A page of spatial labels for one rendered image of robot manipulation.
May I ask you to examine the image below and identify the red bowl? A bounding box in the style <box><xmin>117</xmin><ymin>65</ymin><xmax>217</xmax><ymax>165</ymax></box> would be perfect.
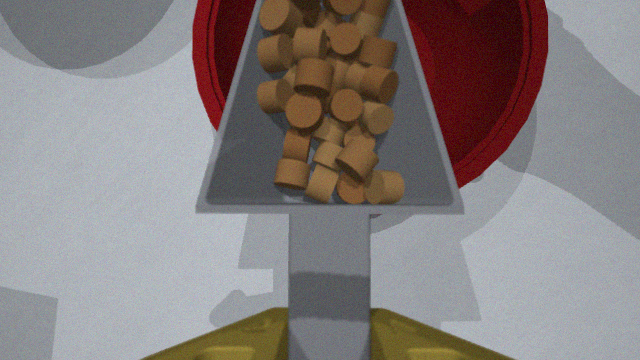
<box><xmin>192</xmin><ymin>0</ymin><xmax>548</xmax><ymax>189</ymax></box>

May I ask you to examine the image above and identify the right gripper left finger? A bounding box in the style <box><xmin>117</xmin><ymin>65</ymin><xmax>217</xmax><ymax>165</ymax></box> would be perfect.
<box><xmin>140</xmin><ymin>307</ymin><xmax>288</xmax><ymax>360</ymax></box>

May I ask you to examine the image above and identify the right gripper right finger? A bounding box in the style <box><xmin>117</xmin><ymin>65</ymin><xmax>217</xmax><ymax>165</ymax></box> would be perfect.
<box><xmin>370</xmin><ymin>308</ymin><xmax>516</xmax><ymax>360</ymax></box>

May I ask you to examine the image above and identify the grey scoop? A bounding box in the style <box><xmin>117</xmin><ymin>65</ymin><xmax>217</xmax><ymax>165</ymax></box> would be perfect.
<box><xmin>196</xmin><ymin>0</ymin><xmax>464</xmax><ymax>360</ymax></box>

